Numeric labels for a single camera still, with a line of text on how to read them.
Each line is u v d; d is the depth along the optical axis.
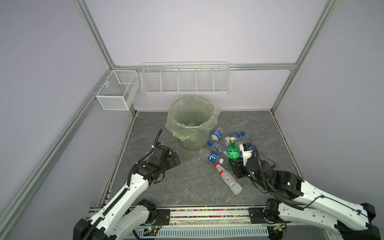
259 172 0.46
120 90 1.01
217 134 1.00
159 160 0.59
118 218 0.43
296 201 0.47
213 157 0.89
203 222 0.74
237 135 0.99
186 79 0.98
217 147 0.96
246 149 0.59
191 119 1.02
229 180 0.81
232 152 0.67
